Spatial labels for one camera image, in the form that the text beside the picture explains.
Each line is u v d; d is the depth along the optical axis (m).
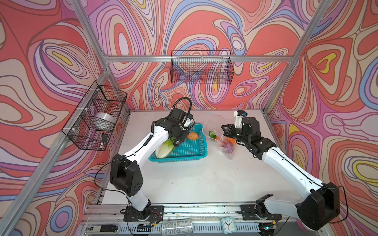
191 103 0.70
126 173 0.44
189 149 0.97
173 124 0.59
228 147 0.86
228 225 0.69
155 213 0.73
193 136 0.98
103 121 0.70
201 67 0.96
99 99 0.74
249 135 0.58
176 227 0.65
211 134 0.91
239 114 0.70
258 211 0.68
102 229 0.67
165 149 0.88
